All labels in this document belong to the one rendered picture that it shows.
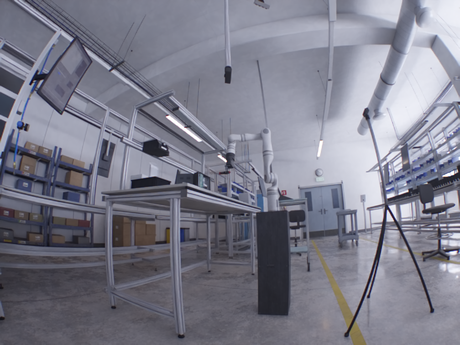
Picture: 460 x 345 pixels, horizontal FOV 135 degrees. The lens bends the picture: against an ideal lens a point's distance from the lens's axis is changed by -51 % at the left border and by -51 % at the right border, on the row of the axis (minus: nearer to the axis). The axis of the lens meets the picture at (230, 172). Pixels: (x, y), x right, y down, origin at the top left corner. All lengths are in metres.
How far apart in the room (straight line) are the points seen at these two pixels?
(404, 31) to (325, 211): 6.72
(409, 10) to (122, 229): 6.86
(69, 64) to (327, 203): 8.22
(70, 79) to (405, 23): 4.07
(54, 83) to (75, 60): 0.25
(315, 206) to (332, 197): 0.80
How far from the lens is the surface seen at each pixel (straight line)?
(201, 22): 3.54
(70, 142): 5.50
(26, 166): 4.55
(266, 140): 1.72
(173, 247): 1.18
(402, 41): 3.86
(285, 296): 1.60
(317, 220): 8.10
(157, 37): 3.82
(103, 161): 3.19
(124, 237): 5.00
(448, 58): 4.34
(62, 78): 1.57
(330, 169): 8.36
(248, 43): 3.25
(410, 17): 3.62
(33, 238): 4.54
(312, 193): 8.16
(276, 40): 3.27
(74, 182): 4.87
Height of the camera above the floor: 0.76
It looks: 15 degrees up
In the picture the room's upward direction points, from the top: 1 degrees counter-clockwise
